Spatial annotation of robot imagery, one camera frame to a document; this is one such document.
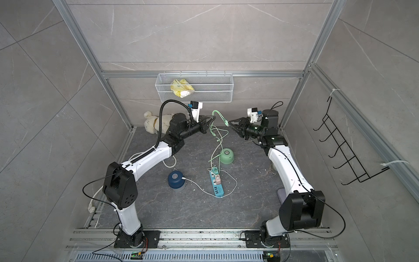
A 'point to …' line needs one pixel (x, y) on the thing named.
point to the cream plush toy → (151, 123)
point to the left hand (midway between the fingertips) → (217, 115)
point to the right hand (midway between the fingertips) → (230, 124)
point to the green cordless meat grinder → (227, 156)
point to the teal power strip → (217, 188)
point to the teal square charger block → (215, 170)
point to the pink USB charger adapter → (218, 180)
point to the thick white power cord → (91, 208)
